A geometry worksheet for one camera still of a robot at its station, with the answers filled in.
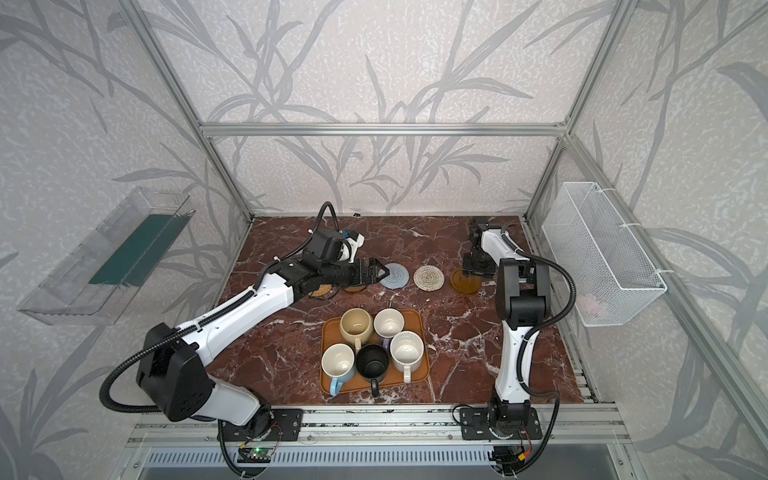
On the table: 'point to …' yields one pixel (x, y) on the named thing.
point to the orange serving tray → (331, 333)
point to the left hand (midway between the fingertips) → (382, 267)
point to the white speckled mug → (407, 350)
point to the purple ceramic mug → (388, 323)
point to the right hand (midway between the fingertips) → (476, 266)
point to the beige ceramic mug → (356, 325)
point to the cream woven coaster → (429, 278)
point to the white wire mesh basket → (605, 271)
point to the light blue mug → (339, 364)
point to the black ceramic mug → (373, 362)
